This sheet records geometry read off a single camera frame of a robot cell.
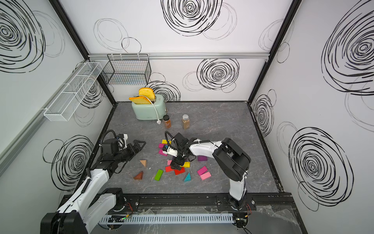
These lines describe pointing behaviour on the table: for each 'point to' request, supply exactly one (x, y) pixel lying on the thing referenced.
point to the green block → (158, 174)
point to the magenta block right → (202, 170)
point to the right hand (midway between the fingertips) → (175, 160)
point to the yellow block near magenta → (164, 141)
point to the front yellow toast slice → (141, 100)
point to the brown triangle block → (139, 176)
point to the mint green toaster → (147, 111)
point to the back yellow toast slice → (147, 92)
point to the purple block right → (201, 158)
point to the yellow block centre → (187, 164)
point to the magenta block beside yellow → (161, 145)
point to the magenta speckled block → (161, 152)
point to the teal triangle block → (188, 178)
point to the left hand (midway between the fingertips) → (141, 146)
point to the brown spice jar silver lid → (186, 122)
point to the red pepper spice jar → (167, 121)
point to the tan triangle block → (143, 162)
